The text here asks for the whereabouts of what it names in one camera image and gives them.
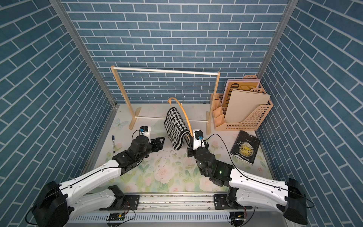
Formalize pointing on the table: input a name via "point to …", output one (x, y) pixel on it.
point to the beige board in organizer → (242, 104)
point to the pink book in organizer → (246, 84)
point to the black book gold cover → (246, 147)
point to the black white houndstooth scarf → (176, 128)
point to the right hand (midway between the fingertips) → (192, 136)
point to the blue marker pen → (113, 138)
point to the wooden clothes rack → (135, 115)
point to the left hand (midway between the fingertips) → (164, 140)
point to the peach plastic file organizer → (250, 76)
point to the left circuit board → (116, 217)
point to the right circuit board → (237, 218)
